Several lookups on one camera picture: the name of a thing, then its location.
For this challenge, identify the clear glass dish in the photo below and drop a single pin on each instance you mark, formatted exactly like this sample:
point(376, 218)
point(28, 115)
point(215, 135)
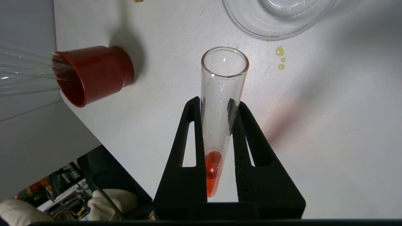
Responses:
point(251, 25)

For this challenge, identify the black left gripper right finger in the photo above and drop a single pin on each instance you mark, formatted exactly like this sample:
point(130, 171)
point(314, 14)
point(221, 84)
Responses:
point(276, 197)

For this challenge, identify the dark red plastic cup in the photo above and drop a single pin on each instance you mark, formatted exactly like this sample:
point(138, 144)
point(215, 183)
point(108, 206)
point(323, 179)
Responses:
point(100, 72)

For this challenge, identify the person in cream sweater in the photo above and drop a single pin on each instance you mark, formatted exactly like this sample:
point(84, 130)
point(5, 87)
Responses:
point(110, 201)

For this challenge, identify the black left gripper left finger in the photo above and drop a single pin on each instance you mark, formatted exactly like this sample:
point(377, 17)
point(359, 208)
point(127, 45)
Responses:
point(176, 194)

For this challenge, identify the yellow liquid stain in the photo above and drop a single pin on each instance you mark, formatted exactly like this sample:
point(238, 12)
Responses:
point(279, 51)

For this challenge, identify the test tube with red pigment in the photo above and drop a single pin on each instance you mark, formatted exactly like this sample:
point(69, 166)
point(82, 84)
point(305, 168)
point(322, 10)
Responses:
point(220, 94)

